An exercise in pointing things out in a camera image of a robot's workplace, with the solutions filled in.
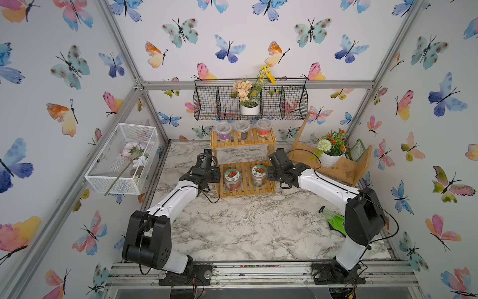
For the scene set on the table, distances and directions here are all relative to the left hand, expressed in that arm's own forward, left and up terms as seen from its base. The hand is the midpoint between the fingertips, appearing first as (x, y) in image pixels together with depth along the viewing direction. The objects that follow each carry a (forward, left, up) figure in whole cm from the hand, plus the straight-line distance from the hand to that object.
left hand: (216, 169), depth 90 cm
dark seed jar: (+8, -13, +20) cm, 25 cm away
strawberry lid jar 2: (-2, -21, -4) cm, 21 cm away
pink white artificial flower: (-3, +30, +18) cm, 36 cm away
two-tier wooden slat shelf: (+13, -14, -12) cm, 23 cm away
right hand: (-1, -28, 0) cm, 28 cm away
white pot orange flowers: (+5, -55, +7) cm, 56 cm away
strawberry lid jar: (-4, -8, -4) cm, 9 cm away
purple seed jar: (+6, -5, +20) cm, 21 cm away
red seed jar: (+7, -22, +20) cm, 31 cm away
